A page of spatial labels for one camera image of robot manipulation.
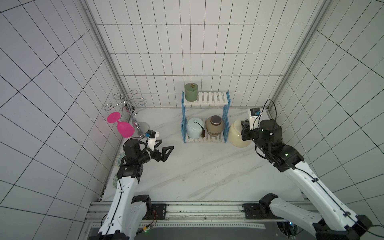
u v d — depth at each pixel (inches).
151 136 25.4
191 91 32.1
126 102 33.6
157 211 28.7
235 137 27.2
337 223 14.6
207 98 34.6
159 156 26.3
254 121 21.6
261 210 26.3
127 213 17.5
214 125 36.1
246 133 24.0
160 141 30.6
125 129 33.9
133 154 23.1
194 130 36.7
